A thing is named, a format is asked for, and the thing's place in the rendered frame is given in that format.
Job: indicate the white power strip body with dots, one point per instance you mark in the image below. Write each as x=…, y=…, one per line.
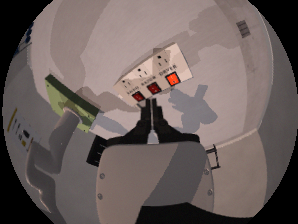
x=161, y=70

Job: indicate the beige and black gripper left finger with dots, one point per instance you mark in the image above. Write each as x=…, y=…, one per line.
x=137, y=134

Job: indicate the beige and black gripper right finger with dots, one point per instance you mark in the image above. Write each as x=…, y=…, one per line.
x=167, y=133

